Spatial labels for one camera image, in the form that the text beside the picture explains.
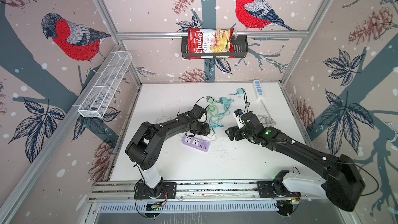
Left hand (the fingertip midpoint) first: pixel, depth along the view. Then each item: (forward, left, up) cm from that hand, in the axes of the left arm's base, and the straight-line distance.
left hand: (207, 131), depth 89 cm
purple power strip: (-6, +7, -2) cm, 9 cm away
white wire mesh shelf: (+14, +53, +25) cm, 60 cm away
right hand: (-4, -12, +6) cm, 14 cm away
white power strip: (+34, -40, -2) cm, 52 cm away
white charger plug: (-1, -3, -2) cm, 3 cm away
